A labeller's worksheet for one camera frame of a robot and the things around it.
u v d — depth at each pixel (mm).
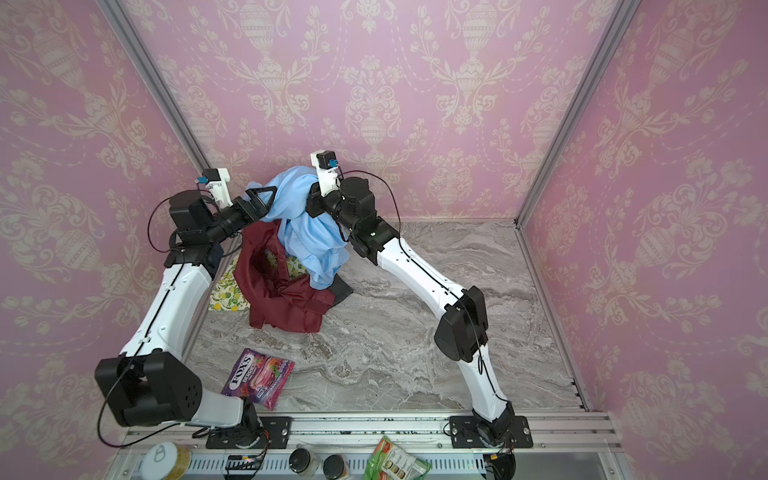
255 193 660
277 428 748
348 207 582
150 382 417
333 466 622
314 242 731
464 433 728
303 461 627
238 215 664
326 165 595
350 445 729
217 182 659
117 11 695
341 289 1001
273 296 878
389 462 680
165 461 667
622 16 687
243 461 728
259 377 799
